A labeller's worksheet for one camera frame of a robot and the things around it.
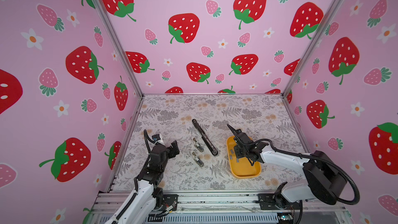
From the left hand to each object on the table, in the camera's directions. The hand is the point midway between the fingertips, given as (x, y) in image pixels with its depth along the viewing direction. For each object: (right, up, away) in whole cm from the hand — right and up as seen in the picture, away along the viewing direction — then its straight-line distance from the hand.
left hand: (170, 143), depth 84 cm
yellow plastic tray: (+41, -15, +4) cm, 43 cm away
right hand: (+39, -4, +5) cm, 39 cm away
